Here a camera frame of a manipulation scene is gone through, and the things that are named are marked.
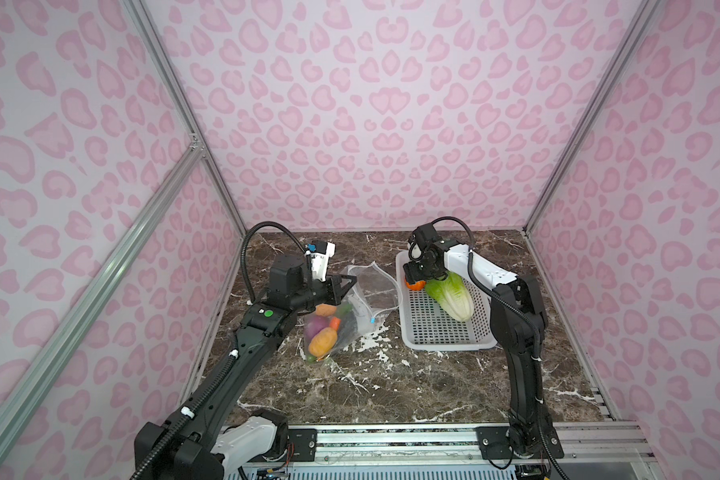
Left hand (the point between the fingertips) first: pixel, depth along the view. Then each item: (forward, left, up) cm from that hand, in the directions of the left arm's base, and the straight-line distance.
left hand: (357, 275), depth 72 cm
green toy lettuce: (+6, -28, -19) cm, 34 cm away
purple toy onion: (-1, +14, -22) cm, 26 cm away
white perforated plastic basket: (0, -20, -27) cm, 34 cm away
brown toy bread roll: (+4, +11, -23) cm, 26 cm away
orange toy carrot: (0, +8, -24) cm, 25 cm away
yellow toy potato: (-8, +11, -20) cm, 24 cm away
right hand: (+16, -19, -21) cm, 33 cm away
